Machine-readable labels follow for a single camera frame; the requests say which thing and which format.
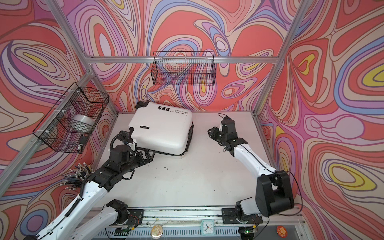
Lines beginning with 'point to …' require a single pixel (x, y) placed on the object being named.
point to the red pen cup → (72, 180)
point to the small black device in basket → (83, 139)
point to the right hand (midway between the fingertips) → (209, 133)
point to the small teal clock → (208, 227)
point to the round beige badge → (156, 231)
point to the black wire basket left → (68, 125)
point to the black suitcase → (161, 129)
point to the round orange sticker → (281, 231)
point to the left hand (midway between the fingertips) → (151, 153)
